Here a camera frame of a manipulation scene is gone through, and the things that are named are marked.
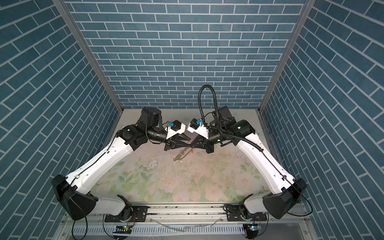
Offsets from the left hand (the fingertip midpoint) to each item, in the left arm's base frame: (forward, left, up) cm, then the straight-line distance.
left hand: (188, 141), depth 64 cm
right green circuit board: (-29, -32, -32) cm, 54 cm away
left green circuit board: (-28, +32, -35) cm, 55 cm away
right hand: (0, -1, -1) cm, 2 cm away
